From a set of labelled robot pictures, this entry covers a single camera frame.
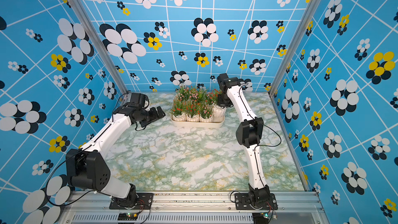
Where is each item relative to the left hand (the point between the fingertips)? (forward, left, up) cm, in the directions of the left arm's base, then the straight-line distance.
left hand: (161, 115), depth 87 cm
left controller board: (-45, +12, -19) cm, 51 cm away
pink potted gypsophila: (+16, -20, -1) cm, 25 cm away
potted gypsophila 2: (+16, -29, -2) cm, 33 cm away
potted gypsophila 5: (+5, -18, -2) cm, 18 cm away
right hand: (+10, -39, -3) cm, 40 cm away
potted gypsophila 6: (+4, -26, -3) cm, 26 cm away
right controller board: (-46, -51, -19) cm, 71 cm away
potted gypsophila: (+20, -11, -2) cm, 23 cm away
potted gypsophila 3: (+5, -33, -5) cm, 34 cm away
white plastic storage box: (+2, -34, -10) cm, 35 cm away
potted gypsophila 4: (+6, -9, -5) cm, 12 cm away
